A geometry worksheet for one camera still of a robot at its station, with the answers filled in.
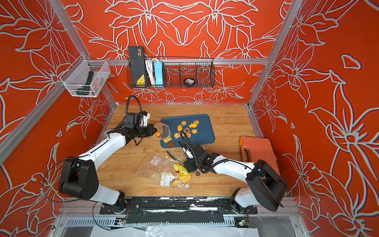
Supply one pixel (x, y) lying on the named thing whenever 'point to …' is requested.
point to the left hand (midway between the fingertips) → (157, 128)
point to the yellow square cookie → (167, 139)
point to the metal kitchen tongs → (174, 159)
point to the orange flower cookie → (194, 131)
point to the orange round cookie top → (183, 123)
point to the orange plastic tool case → (254, 148)
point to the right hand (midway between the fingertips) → (186, 162)
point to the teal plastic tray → (198, 128)
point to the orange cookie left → (179, 128)
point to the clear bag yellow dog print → (163, 131)
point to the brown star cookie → (170, 144)
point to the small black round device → (189, 81)
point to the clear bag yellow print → (172, 174)
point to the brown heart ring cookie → (188, 132)
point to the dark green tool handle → (87, 89)
